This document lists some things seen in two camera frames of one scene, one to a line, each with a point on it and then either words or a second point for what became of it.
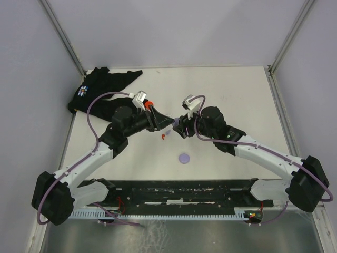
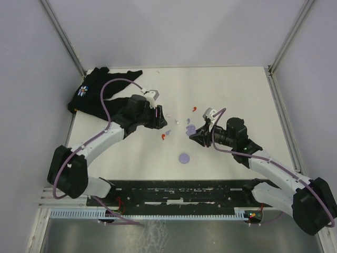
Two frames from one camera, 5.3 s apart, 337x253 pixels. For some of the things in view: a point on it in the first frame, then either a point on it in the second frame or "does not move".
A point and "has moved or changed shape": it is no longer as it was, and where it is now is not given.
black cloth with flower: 99,84 does not move
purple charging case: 176,123 has moved or changed shape
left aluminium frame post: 62,36 does not move
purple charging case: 184,158 does not move
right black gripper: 185,122 → 200,139
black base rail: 181,194 does not move
